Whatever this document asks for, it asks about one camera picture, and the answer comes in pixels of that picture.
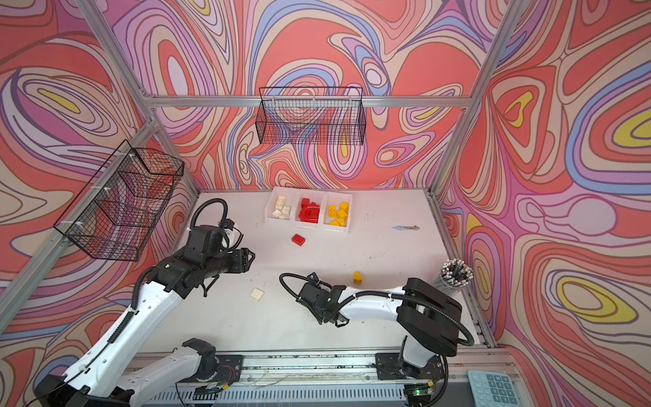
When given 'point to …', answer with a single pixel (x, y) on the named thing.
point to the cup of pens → (455, 275)
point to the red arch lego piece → (308, 212)
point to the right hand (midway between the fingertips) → (330, 311)
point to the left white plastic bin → (292, 200)
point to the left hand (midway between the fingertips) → (249, 255)
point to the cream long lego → (280, 202)
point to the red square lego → (305, 201)
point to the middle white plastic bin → (317, 197)
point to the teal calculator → (492, 389)
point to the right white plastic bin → (336, 198)
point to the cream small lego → (276, 214)
